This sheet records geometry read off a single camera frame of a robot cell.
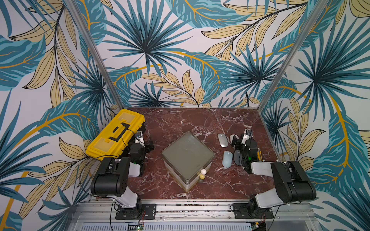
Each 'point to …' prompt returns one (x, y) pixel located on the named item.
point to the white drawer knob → (203, 171)
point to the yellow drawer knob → (202, 176)
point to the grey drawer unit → (185, 157)
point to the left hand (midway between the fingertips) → (143, 139)
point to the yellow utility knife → (259, 155)
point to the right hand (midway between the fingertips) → (243, 137)
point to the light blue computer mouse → (227, 159)
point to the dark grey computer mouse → (238, 157)
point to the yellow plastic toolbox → (112, 140)
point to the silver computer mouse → (223, 140)
